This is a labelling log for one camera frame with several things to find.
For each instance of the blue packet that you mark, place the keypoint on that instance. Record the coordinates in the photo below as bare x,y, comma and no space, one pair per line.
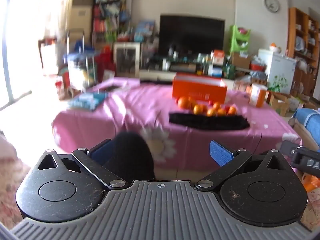
87,101

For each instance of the green plastic rack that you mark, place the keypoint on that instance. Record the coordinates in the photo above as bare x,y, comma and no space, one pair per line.
235,38

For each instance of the pink patterned blanket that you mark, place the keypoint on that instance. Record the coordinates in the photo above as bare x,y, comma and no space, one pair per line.
12,180

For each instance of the white glass-door cabinet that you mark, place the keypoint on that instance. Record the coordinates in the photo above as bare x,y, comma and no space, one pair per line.
126,58

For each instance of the large cardboard carton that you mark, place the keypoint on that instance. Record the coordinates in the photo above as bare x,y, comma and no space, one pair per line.
80,17

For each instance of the black flat television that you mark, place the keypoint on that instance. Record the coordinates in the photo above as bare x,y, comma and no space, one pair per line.
191,33

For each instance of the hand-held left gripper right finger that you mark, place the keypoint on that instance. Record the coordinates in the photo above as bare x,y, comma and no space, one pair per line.
221,153

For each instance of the glass-top television stand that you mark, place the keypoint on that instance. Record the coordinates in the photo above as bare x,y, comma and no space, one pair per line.
157,73

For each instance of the black rounded stool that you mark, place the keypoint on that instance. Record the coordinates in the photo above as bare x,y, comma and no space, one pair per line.
132,157

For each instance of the orange and white canister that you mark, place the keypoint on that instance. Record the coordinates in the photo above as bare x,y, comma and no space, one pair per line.
257,95

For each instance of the wooden bookshelf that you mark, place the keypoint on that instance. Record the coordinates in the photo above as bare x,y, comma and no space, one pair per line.
303,42

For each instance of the orange plastic bag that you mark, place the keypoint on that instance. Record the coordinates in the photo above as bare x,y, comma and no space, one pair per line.
311,183

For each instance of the cardboard boxes on floor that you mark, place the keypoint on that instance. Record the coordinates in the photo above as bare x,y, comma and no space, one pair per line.
282,103

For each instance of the open brown cardboard box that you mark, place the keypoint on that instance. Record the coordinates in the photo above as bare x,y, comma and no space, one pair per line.
240,60

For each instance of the metal trolley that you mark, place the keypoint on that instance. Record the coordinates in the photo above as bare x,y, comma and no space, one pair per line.
81,70

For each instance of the red plastic basin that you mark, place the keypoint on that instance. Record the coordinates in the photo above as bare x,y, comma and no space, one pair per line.
257,67

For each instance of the red bags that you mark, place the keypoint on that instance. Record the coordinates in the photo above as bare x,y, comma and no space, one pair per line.
105,63

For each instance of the blue striped cushion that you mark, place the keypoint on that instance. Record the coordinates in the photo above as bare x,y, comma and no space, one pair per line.
310,125

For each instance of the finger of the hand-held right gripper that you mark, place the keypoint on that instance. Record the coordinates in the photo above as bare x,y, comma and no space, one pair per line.
307,161
290,147

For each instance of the tall black storage shelf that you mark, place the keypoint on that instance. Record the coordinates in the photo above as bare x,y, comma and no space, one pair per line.
111,15

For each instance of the orange cardboard box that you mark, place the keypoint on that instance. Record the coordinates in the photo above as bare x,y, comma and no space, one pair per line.
198,87

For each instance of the small white fridge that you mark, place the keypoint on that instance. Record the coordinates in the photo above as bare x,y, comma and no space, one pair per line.
278,70

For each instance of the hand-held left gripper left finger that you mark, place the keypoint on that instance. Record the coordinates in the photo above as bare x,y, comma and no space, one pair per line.
100,153

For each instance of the white and red carton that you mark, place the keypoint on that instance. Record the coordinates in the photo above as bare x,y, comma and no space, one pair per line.
218,57

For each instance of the round wall clock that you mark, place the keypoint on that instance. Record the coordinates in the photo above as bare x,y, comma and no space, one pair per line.
272,4

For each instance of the pink floral tablecloth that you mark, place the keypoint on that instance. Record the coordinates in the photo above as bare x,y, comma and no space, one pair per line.
125,120

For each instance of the small orange ornament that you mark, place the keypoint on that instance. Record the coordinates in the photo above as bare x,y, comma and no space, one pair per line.
272,47

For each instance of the pile of mandarins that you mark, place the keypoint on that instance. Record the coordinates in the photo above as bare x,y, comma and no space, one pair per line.
184,103

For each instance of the black fuzzy cloth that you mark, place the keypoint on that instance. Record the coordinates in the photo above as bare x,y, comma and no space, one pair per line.
207,122

